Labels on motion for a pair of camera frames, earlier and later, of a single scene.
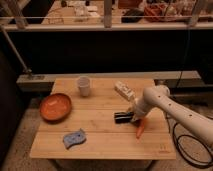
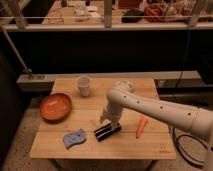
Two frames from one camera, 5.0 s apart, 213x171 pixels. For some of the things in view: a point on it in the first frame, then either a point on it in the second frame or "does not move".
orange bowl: [56, 107] does not move
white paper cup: [84, 85] does not move
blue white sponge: [74, 138] does not move
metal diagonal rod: [22, 63] does not move
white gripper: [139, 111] to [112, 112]
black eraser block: [123, 117] to [106, 131]
